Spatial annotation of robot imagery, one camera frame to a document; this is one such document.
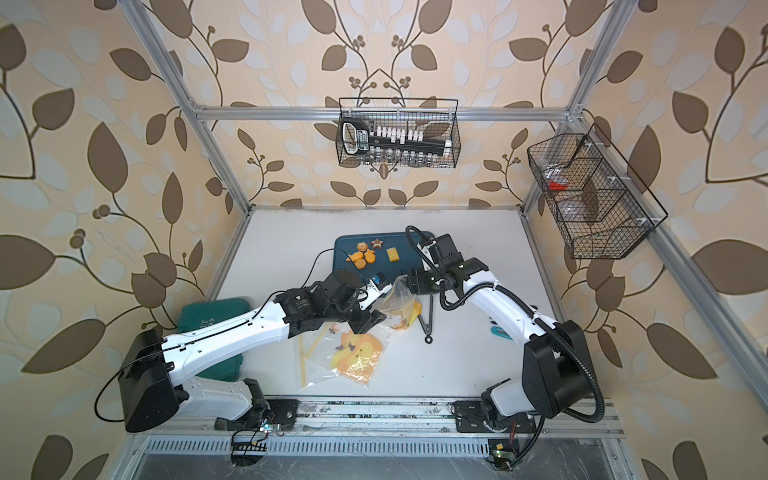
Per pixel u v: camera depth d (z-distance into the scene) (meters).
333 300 0.58
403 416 0.76
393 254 1.06
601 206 0.74
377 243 1.08
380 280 0.67
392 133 0.83
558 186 0.82
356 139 0.85
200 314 0.88
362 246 1.08
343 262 1.05
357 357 0.83
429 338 0.87
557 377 0.42
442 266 0.65
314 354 0.85
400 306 0.86
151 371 0.40
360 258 1.05
